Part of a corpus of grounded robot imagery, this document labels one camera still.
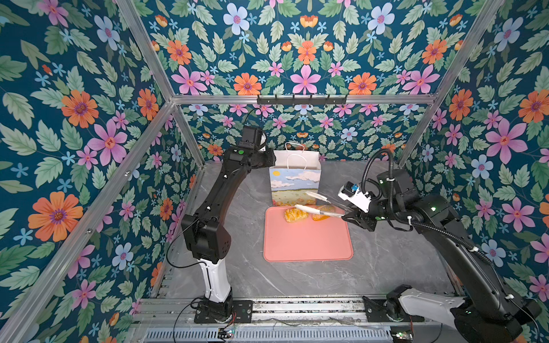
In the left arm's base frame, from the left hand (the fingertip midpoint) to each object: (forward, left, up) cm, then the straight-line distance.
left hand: (275, 151), depth 82 cm
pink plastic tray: (-25, -12, -28) cm, 40 cm away
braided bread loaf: (-14, -6, -26) cm, 30 cm away
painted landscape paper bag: (-6, -8, -6) cm, 11 cm away
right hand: (-27, -22, -1) cm, 35 cm away
